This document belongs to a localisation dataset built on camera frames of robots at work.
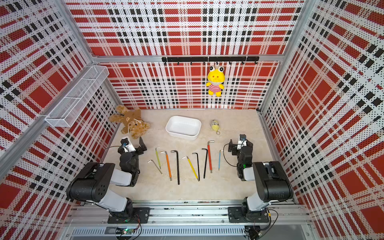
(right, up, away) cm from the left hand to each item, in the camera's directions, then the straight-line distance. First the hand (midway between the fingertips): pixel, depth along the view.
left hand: (136, 139), depth 89 cm
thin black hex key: (+38, -17, +1) cm, 41 cm away
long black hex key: (+25, -17, +2) cm, 30 cm away
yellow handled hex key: (+34, -18, +1) cm, 38 cm away
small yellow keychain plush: (+50, +8, +18) cm, 53 cm away
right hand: (+64, 0, +3) cm, 64 cm away
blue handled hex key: (+51, -13, +4) cm, 53 cm away
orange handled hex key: (+19, -16, +3) cm, 25 cm away
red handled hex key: (+45, -11, +7) cm, 47 cm away
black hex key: (+43, -11, +7) cm, 45 cm away
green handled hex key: (+11, -13, +6) cm, 18 cm away
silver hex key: (+8, -14, +4) cm, 16 cm away
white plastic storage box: (+26, +6, +20) cm, 34 cm away
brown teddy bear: (-9, +12, +14) cm, 21 cm away
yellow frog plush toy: (+49, +38, +3) cm, 62 cm away
